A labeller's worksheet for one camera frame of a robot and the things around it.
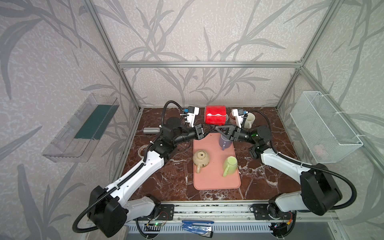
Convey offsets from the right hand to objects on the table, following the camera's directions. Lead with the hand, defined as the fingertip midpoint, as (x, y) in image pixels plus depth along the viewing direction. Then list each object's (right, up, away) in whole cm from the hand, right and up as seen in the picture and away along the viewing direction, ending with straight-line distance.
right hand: (217, 125), depth 66 cm
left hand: (-1, 0, -2) cm, 2 cm away
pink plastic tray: (-2, -30, +18) cm, 35 cm away
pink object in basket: (+52, -13, +8) cm, 54 cm away
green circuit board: (-29, -48, +5) cm, 56 cm away
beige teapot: (-7, -20, +18) cm, 28 cm away
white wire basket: (+47, -4, -2) cm, 47 cm away
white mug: (+26, +2, +35) cm, 44 cm away
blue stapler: (-7, -47, +2) cm, 48 cm away
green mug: (+9, -22, +14) cm, 28 cm away
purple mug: (+7, -12, +26) cm, 29 cm away
